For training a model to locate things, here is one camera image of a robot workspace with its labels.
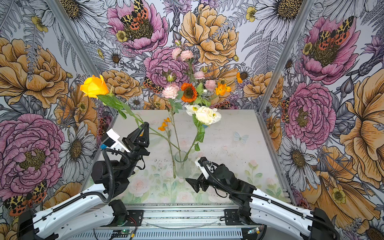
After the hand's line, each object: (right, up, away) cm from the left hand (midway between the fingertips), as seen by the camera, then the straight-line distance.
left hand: (152, 126), depth 55 cm
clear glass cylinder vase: (+9, -22, +28) cm, 37 cm away
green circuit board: (-18, -49, +17) cm, 55 cm away
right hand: (+14, -25, +18) cm, 34 cm away
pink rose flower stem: (+24, +24, +37) cm, 50 cm away
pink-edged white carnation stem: (+5, -5, +18) cm, 20 cm away
